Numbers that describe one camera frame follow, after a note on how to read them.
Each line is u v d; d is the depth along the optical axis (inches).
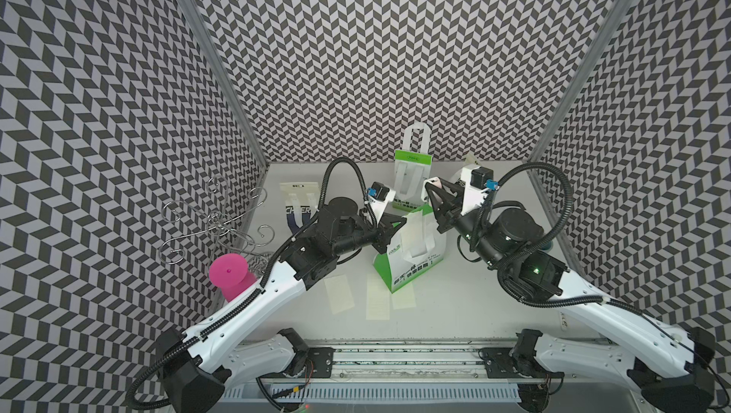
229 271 23.2
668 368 15.5
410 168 34.4
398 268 28.3
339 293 33.3
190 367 14.5
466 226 20.5
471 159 33.5
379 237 23.1
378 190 22.1
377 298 33.4
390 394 27.3
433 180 22.8
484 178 18.3
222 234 24.6
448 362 29.7
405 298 33.1
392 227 25.2
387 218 25.8
